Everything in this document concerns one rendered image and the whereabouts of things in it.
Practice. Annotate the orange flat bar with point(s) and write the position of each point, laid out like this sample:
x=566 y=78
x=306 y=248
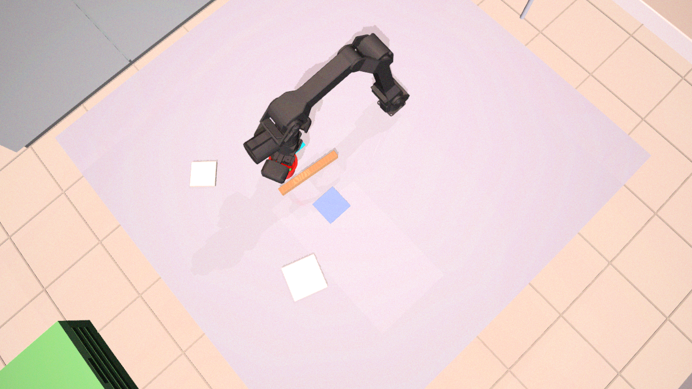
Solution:
x=284 y=189

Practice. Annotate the red cup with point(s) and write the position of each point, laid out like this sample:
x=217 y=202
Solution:
x=293 y=167

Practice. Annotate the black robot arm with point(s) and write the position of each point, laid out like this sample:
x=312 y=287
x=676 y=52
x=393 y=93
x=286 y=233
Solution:
x=291 y=110

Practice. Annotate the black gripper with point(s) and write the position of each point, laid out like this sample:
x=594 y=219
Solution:
x=273 y=169

